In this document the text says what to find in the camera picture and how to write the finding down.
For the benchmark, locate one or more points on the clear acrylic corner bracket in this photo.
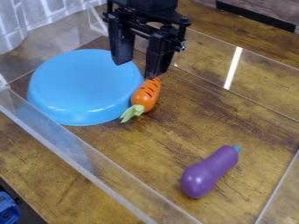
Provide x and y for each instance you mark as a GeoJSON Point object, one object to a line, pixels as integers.
{"type": "Point", "coordinates": [94, 21]}

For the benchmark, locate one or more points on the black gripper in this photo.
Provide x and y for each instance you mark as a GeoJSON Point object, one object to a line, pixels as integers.
{"type": "Point", "coordinates": [153, 20]}

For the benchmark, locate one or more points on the purple toy eggplant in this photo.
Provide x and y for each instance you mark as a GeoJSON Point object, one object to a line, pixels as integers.
{"type": "Point", "coordinates": [198, 178]}

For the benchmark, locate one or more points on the blue object at corner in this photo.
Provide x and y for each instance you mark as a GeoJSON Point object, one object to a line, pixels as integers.
{"type": "Point", "coordinates": [9, 210]}

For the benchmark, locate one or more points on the blue round tray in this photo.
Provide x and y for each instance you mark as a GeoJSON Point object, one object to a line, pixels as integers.
{"type": "Point", "coordinates": [80, 89]}

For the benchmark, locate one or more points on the white brick pattern curtain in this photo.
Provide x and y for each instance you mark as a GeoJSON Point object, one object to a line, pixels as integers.
{"type": "Point", "coordinates": [24, 15]}

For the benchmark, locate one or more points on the orange toy carrot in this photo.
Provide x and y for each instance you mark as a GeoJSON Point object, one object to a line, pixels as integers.
{"type": "Point", "coordinates": [142, 99]}

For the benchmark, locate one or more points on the clear acrylic enclosure wall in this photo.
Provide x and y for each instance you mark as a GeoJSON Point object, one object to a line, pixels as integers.
{"type": "Point", "coordinates": [229, 94]}

